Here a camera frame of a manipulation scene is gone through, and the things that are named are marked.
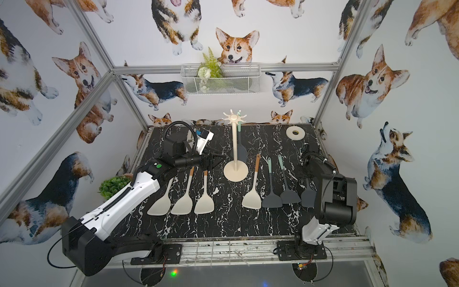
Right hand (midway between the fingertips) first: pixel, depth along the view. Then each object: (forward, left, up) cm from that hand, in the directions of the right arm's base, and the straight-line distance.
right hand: (306, 169), depth 93 cm
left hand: (-6, +40, +24) cm, 48 cm away
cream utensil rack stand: (+3, +36, -4) cm, 37 cm away
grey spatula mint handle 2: (+3, +33, +9) cm, 35 cm away
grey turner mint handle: (-13, +11, -4) cm, 17 cm away
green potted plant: (-15, +90, +14) cm, 92 cm away
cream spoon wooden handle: (-18, +71, -1) cm, 73 cm away
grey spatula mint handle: (-15, +19, -4) cm, 24 cm away
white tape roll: (+29, -3, -7) cm, 30 cm away
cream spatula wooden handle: (-17, +61, -3) cm, 64 cm away
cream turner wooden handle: (-17, +52, -4) cm, 54 cm away
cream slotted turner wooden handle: (-15, +29, -3) cm, 32 cm away
